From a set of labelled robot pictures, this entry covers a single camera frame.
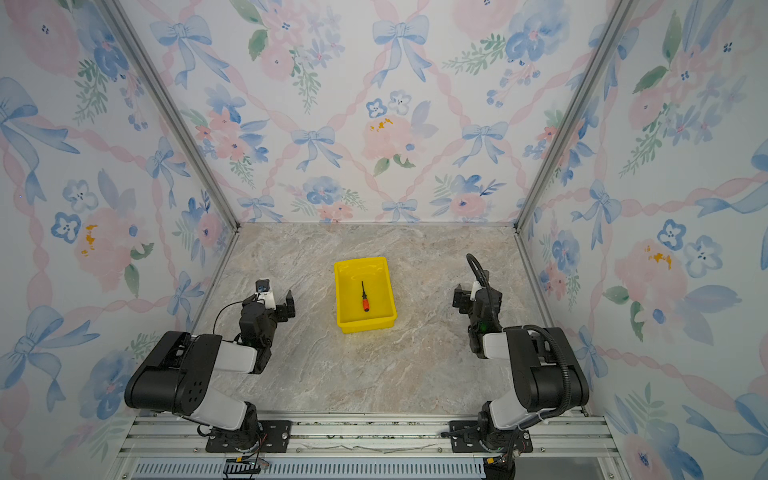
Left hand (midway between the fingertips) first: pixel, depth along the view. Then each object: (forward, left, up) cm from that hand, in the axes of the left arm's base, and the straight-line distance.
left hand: (274, 289), depth 91 cm
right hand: (+3, -62, -1) cm, 62 cm away
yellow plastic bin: (+12, -30, -9) cm, 34 cm away
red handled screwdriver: (+1, -27, -8) cm, 28 cm away
